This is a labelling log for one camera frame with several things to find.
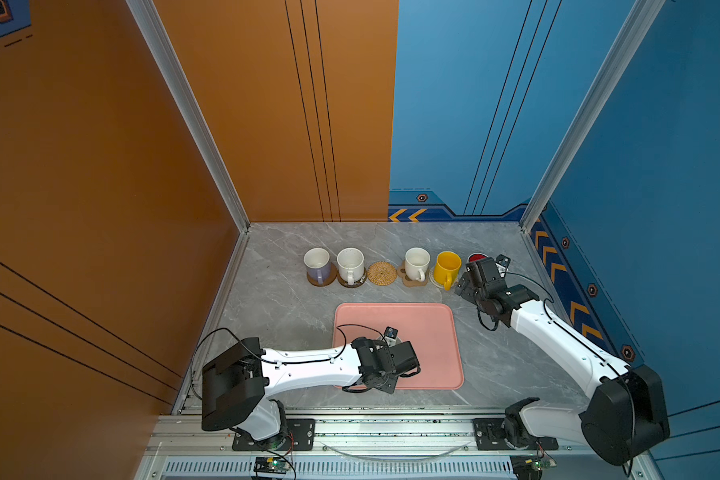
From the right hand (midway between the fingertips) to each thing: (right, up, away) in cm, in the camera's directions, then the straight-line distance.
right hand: (471, 290), depth 86 cm
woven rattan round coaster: (-25, +3, +19) cm, 32 cm away
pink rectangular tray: (-11, -12, +6) cm, 17 cm away
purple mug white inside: (-48, +8, +18) cm, 52 cm away
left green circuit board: (-53, -40, -15) cm, 68 cm away
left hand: (-24, -22, -7) cm, 34 cm away
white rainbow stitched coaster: (-8, +2, +17) cm, 19 cm away
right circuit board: (+9, -40, -16) cm, 44 cm away
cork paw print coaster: (-18, +4, +18) cm, 26 cm away
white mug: (-36, +7, +16) cm, 40 cm away
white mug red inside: (+7, +9, +14) cm, 18 cm away
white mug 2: (-14, +8, +14) cm, 21 cm away
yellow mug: (-5, +6, +10) cm, 12 cm away
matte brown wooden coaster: (-45, +2, +12) cm, 46 cm away
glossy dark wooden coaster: (-34, 0, +14) cm, 37 cm away
